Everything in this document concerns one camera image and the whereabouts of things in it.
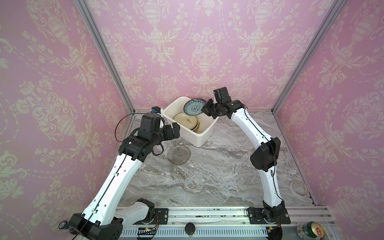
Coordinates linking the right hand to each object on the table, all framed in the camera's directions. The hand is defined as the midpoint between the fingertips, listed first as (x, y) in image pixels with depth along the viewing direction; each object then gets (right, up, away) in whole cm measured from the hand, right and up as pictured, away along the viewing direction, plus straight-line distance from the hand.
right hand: (201, 108), depth 87 cm
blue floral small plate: (-5, +1, +5) cm, 7 cm away
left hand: (-14, -12, -17) cm, 25 cm away
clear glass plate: (-14, -29, +10) cm, 34 cm away
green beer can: (+44, -54, -26) cm, 74 cm away
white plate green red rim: (-3, -13, +17) cm, 21 cm away
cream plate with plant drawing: (-8, -8, +21) cm, 23 cm away
